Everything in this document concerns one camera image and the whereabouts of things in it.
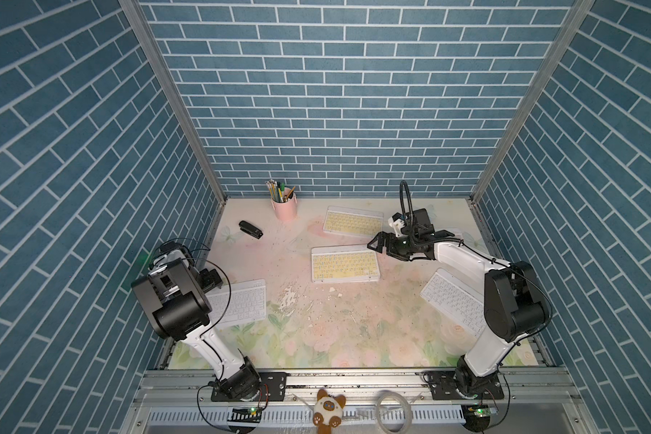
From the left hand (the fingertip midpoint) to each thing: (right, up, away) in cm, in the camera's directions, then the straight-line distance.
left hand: (211, 290), depth 92 cm
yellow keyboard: (+48, +24, +21) cm, 57 cm away
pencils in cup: (+20, +35, +13) cm, 43 cm away
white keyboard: (+10, -4, -3) cm, 11 cm away
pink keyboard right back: (+93, +18, +16) cm, 96 cm away
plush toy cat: (+41, -25, -24) cm, 54 cm away
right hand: (+58, +14, 0) cm, 60 cm away
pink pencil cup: (+22, +28, +19) cm, 40 cm away
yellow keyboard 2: (+46, +8, +7) cm, 47 cm away
